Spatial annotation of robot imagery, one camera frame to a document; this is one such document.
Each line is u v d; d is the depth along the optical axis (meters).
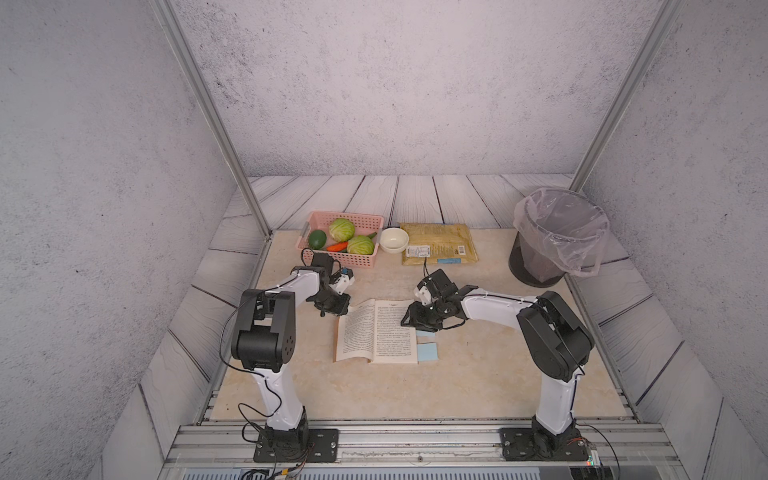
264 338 0.51
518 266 1.04
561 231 1.00
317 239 1.14
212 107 0.87
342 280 0.91
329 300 0.84
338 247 1.14
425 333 0.90
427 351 0.87
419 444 0.74
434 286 0.78
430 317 0.82
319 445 0.73
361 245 1.08
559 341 0.51
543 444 0.64
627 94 0.83
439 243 1.15
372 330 0.91
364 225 1.19
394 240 1.15
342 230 1.13
